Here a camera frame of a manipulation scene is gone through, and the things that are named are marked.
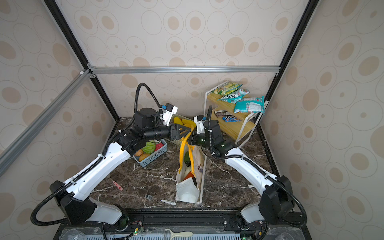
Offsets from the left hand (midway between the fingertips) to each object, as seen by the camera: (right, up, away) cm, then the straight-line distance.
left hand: (191, 129), depth 62 cm
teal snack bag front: (+29, +13, +13) cm, 35 cm away
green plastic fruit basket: (-10, -8, +39) cm, 41 cm away
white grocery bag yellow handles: (-1, -23, +23) cm, 33 cm away
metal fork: (-24, -37, +19) cm, 48 cm away
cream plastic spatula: (-5, -49, +8) cm, 50 cm away
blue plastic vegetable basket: (-29, -20, +28) cm, 45 cm away
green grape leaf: (-2, -14, +7) cm, 15 cm away
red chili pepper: (-1, -25, +21) cm, 33 cm away
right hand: (-4, -3, +13) cm, 14 cm away
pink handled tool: (-43, -31, +23) cm, 58 cm away
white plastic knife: (-13, -39, +18) cm, 44 cm away
